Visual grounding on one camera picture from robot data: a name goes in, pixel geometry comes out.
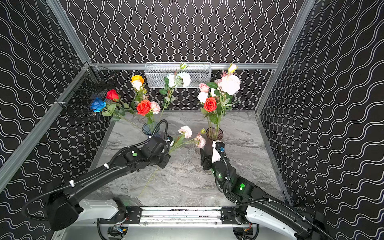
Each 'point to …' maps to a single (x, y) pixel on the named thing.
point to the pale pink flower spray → (155, 107)
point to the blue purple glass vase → (148, 128)
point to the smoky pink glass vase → (212, 134)
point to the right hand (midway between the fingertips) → (207, 149)
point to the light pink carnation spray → (185, 132)
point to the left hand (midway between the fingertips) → (171, 156)
